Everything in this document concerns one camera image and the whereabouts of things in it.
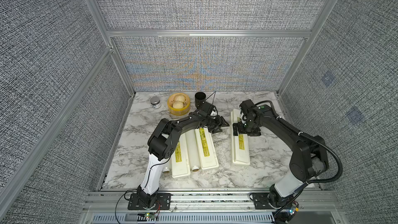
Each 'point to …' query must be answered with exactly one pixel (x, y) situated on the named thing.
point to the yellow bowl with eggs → (179, 103)
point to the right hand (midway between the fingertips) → (242, 130)
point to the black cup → (200, 98)
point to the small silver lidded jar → (155, 101)
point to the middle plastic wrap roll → (193, 150)
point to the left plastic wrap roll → (166, 170)
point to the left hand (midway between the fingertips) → (230, 126)
